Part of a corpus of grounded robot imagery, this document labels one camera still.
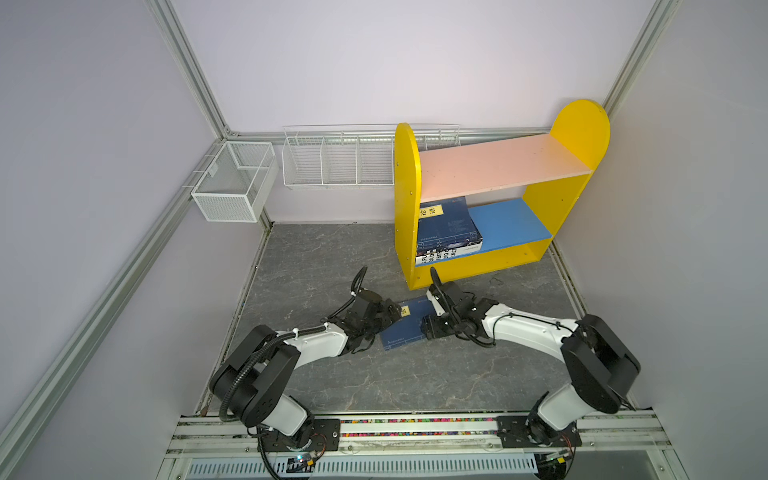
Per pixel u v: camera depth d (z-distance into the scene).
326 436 0.74
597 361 0.44
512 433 0.73
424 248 0.85
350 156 0.99
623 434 0.75
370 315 0.72
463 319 0.66
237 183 1.02
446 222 0.87
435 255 0.90
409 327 0.89
